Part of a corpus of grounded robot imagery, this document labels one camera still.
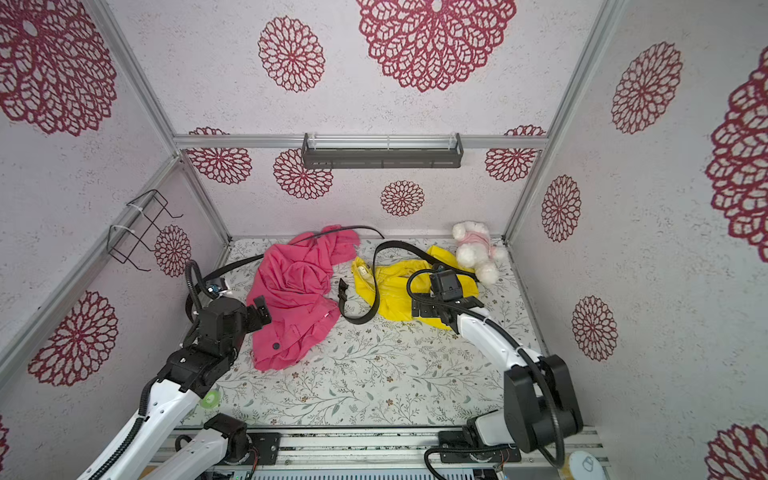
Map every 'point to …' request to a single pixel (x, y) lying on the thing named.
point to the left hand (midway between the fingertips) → (248, 305)
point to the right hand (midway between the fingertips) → (429, 298)
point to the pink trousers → (295, 281)
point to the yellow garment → (394, 294)
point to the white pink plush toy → (476, 250)
